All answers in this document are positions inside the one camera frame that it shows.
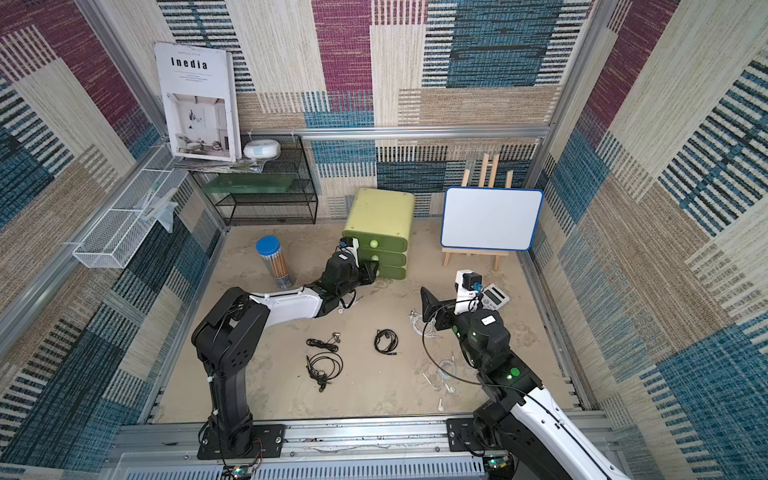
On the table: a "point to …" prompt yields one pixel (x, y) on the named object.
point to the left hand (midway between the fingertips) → (376, 262)
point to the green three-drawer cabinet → (381, 222)
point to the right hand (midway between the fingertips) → (441, 285)
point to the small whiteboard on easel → (489, 218)
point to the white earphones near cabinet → (344, 308)
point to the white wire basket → (148, 199)
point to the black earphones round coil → (394, 340)
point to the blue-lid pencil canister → (269, 247)
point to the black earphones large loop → (323, 367)
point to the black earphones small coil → (331, 343)
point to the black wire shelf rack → (298, 206)
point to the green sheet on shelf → (248, 183)
